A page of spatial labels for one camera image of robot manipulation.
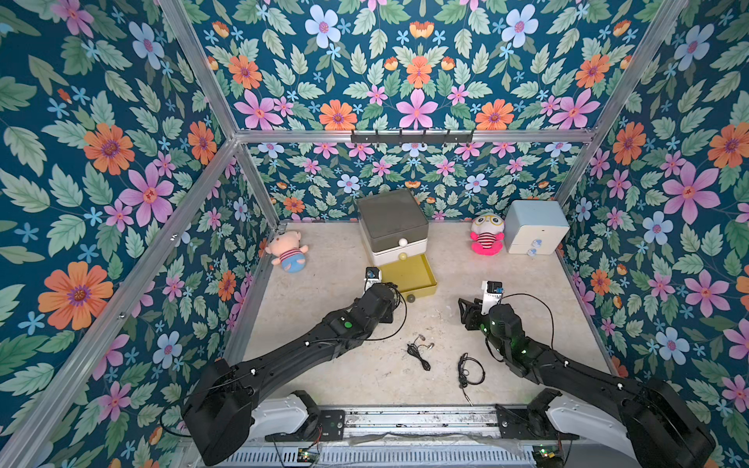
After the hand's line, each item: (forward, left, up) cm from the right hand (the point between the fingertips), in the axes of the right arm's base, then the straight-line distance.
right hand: (466, 300), depth 85 cm
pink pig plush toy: (+19, +60, -3) cm, 63 cm away
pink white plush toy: (+32, -12, -5) cm, 34 cm away
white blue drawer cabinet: (+27, -26, +3) cm, 38 cm away
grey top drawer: (+40, +24, -6) cm, 47 cm away
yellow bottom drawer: (+14, +15, -9) cm, 23 cm away
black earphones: (-11, +15, -11) cm, 22 cm away
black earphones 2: (-17, -1, -12) cm, 21 cm away
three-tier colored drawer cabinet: (+19, +22, +10) cm, 30 cm away
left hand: (-2, +22, +3) cm, 23 cm away
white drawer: (+17, +20, +1) cm, 26 cm away
